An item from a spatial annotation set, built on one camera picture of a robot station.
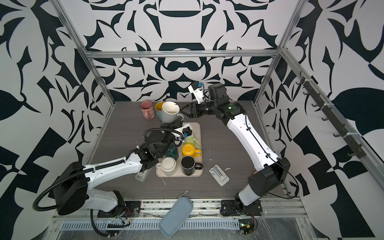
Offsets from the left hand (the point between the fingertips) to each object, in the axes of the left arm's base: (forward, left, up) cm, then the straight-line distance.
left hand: (175, 114), depth 73 cm
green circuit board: (-43, -32, -32) cm, 62 cm away
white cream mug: (-16, +5, -23) cm, 28 cm away
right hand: (0, -4, +5) cm, 6 cm away
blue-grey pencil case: (-38, +1, -28) cm, 47 cm away
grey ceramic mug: (-1, +2, +4) cm, 4 cm away
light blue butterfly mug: (+23, +14, -20) cm, 34 cm away
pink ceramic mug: (+26, +23, -21) cm, 41 cm away
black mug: (-17, -5, -22) cm, 28 cm away
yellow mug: (-8, -6, -21) cm, 23 cm away
